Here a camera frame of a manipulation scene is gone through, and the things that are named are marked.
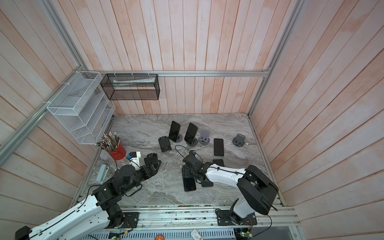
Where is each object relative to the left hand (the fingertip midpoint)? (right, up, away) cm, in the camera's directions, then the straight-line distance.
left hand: (157, 167), depth 74 cm
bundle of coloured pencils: (-29, +12, +7) cm, 32 cm away
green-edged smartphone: (+36, -2, +20) cm, 41 cm away
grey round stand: (+9, +13, +33) cm, 37 cm away
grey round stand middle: (+20, +10, +24) cm, 33 cm away
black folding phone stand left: (0, +10, +24) cm, 26 cm away
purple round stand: (+26, +12, +26) cm, 39 cm away
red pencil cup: (-28, +4, +16) cm, 32 cm away
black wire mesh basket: (-25, +50, +30) cm, 63 cm away
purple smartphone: (+16, -13, +12) cm, 24 cm away
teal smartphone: (+17, +15, +23) cm, 33 cm away
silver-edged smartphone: (+37, +7, +27) cm, 46 cm away
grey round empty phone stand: (+50, +12, +25) cm, 57 cm away
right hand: (+15, -5, +15) cm, 22 cm away
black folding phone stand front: (+26, -12, +9) cm, 30 cm away
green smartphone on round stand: (+5, +18, +33) cm, 38 cm away
